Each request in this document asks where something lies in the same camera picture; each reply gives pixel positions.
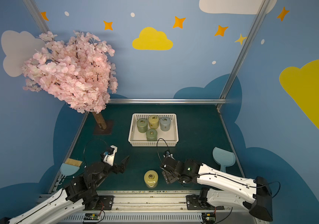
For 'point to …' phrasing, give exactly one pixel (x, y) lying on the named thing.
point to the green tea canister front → (151, 135)
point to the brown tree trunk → (100, 120)
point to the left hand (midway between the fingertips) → (121, 152)
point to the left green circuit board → (91, 216)
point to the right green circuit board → (209, 218)
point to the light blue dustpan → (223, 158)
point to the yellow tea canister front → (151, 178)
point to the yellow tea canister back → (153, 122)
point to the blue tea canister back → (165, 123)
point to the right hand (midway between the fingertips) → (172, 169)
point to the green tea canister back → (142, 125)
